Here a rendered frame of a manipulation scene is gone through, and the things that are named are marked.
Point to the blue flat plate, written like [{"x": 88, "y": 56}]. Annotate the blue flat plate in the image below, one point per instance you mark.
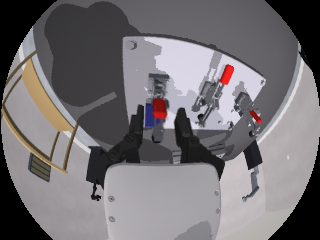
[{"x": 149, "y": 119}]

